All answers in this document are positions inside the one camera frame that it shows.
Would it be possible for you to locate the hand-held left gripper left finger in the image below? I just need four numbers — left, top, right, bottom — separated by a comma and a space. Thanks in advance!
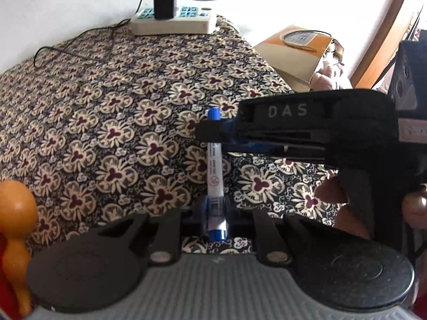
97, 197, 209, 266

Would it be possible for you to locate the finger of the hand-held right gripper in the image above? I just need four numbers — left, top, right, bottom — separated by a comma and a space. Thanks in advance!
221, 142, 286, 156
194, 118, 242, 144

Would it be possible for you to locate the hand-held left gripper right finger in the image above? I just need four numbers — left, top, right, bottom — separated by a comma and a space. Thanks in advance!
223, 199, 290, 267

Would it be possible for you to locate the white marker with blue cap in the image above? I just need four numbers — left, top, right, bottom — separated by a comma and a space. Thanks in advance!
206, 107, 230, 242

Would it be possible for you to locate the orange gourd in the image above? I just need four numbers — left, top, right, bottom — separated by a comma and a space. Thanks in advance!
0, 179, 39, 318

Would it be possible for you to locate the red cardboard box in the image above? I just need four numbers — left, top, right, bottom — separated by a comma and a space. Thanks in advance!
0, 233, 19, 320

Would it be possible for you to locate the person's right hand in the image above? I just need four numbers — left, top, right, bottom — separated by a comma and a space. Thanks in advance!
315, 175, 427, 241

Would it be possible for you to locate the pink plush toy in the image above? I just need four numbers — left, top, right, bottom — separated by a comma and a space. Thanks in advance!
310, 61, 353, 91

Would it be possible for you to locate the brown paper bag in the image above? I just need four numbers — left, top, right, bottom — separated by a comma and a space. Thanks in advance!
252, 23, 345, 91

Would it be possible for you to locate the white power strip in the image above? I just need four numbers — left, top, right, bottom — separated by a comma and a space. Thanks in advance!
130, 5, 218, 36

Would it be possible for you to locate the floral patterned tablecloth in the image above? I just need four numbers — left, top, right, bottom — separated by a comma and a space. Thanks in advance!
0, 14, 342, 265

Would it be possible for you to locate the wooden door frame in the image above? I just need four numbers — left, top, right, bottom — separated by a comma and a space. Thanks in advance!
350, 0, 427, 90

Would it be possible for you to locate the charger cable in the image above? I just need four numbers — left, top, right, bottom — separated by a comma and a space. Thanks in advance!
34, 0, 174, 71

